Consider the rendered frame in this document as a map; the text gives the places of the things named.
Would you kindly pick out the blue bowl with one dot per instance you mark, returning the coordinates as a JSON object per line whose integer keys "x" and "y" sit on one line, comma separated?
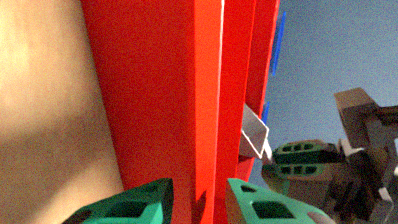
{"x": 278, "y": 33}
{"x": 264, "y": 113}

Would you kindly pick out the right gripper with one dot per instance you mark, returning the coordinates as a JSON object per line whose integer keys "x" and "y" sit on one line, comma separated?
{"x": 318, "y": 174}

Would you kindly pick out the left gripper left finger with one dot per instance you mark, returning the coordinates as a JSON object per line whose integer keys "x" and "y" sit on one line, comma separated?
{"x": 150, "y": 203}

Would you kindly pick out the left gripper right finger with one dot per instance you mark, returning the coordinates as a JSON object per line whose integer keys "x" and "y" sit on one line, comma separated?
{"x": 247, "y": 203}

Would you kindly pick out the grey scoop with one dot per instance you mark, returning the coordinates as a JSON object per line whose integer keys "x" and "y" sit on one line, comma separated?
{"x": 253, "y": 136}

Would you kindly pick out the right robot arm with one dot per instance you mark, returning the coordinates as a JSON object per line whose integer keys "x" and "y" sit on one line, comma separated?
{"x": 366, "y": 124}

